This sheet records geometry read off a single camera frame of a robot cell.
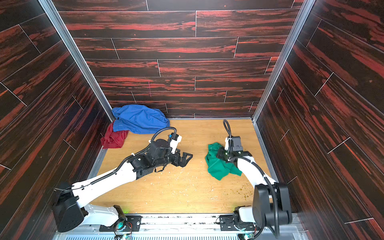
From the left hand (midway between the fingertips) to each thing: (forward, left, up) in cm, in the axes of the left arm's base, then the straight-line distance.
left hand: (188, 154), depth 74 cm
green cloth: (+1, -17, -15) cm, 23 cm away
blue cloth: (+35, +37, -10) cm, 52 cm away
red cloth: (+21, +52, -16) cm, 59 cm away
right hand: (+9, -20, -13) cm, 26 cm away
